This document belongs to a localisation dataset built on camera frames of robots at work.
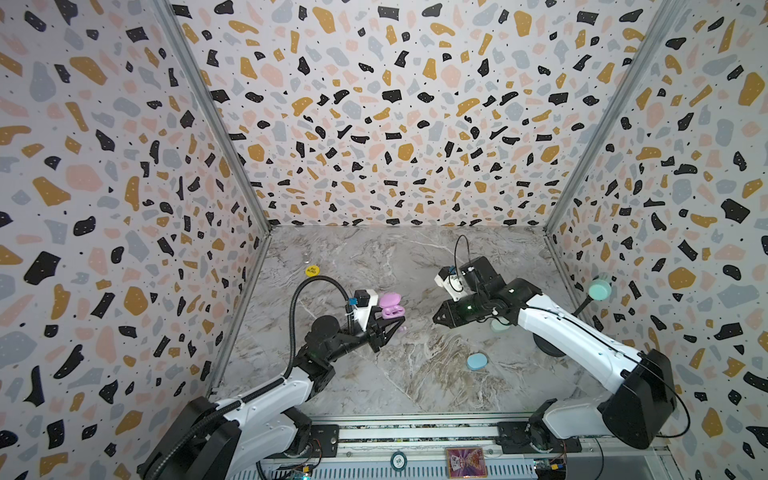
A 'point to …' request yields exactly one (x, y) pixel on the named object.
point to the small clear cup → (307, 257)
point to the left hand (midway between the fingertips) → (404, 313)
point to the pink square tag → (466, 463)
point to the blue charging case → (477, 361)
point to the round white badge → (398, 461)
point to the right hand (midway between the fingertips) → (435, 314)
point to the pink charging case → (390, 304)
